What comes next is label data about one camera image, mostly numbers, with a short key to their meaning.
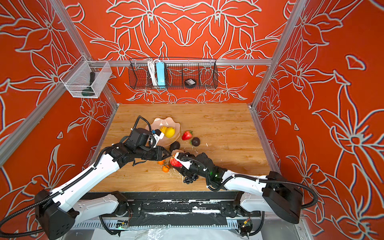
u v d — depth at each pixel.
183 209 0.74
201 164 0.55
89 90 0.80
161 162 0.87
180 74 0.98
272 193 0.41
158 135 0.68
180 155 0.63
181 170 0.67
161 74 0.89
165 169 0.85
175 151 0.89
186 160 0.62
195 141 0.93
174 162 0.71
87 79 0.92
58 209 0.38
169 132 0.96
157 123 1.03
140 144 0.58
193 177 0.79
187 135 0.97
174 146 0.92
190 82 0.96
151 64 0.88
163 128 1.00
